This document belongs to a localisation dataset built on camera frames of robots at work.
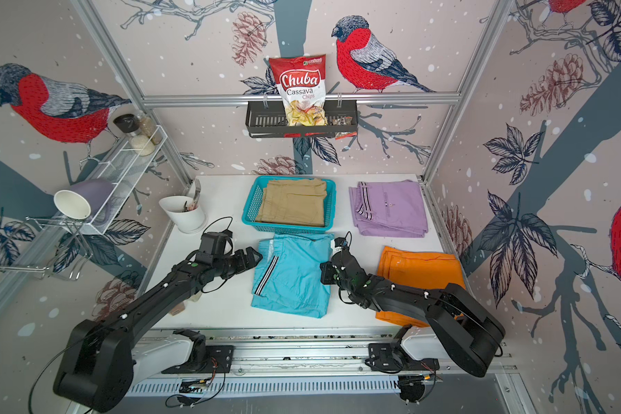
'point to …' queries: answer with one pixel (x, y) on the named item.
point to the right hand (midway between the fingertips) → (320, 264)
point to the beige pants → (299, 202)
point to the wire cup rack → (42, 245)
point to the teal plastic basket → (255, 197)
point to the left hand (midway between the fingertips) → (257, 255)
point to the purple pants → (388, 208)
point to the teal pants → (287, 276)
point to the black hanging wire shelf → (269, 117)
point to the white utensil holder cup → (187, 218)
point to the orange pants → (419, 270)
